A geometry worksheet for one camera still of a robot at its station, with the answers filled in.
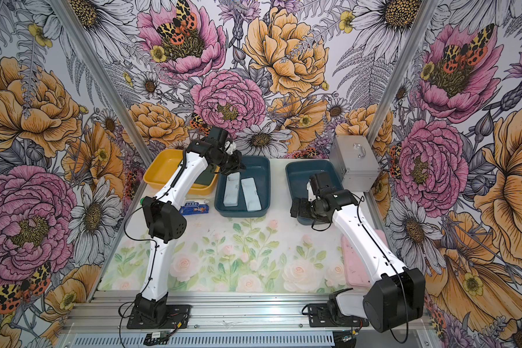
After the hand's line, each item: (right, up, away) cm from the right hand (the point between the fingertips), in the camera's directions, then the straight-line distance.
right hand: (303, 216), depth 80 cm
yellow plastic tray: (-70, +22, +39) cm, 82 cm away
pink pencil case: (+20, -19, +1) cm, 28 cm away
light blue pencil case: (-30, +8, +27) cm, 42 cm away
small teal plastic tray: (-18, +20, +36) cm, 45 cm away
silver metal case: (+28, +22, +24) cm, 43 cm away
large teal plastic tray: (+3, +16, +30) cm, 35 cm away
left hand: (-22, +17, +10) cm, 29 cm away
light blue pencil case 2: (-20, +5, +24) cm, 32 cm away
